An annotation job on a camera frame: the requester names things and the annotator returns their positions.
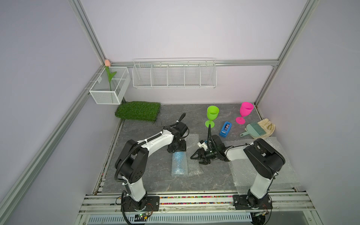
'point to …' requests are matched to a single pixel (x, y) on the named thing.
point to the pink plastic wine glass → (246, 108)
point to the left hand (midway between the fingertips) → (180, 150)
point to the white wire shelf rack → (175, 73)
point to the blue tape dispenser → (226, 128)
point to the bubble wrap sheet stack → (243, 175)
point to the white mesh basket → (100, 90)
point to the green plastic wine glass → (212, 114)
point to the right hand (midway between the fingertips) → (191, 159)
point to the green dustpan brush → (254, 129)
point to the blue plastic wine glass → (179, 164)
